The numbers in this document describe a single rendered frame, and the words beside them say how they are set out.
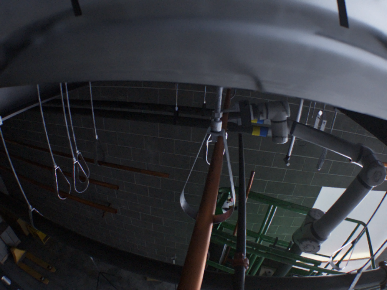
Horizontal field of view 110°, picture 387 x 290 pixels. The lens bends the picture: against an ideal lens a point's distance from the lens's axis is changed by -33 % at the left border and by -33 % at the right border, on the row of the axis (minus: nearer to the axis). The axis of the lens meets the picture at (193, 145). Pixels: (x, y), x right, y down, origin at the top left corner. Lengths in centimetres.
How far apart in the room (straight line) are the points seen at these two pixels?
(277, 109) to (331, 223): 72
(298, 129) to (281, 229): 238
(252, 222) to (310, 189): 98
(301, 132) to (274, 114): 23
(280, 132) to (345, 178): 211
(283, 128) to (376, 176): 55
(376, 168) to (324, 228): 47
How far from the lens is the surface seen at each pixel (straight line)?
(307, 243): 137
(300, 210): 195
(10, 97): 116
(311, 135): 118
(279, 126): 104
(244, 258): 84
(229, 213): 43
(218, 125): 32
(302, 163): 262
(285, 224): 328
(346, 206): 121
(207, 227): 39
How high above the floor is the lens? 449
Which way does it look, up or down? 27 degrees down
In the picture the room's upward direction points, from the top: 3 degrees clockwise
